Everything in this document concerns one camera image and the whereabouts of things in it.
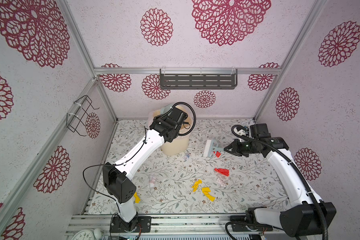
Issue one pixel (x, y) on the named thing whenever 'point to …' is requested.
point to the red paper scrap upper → (218, 154)
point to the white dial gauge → (83, 235)
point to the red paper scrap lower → (225, 172)
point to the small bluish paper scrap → (188, 155)
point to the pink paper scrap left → (152, 180)
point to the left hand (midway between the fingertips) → (152, 121)
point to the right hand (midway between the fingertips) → (226, 147)
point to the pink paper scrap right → (222, 181)
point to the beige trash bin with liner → (179, 144)
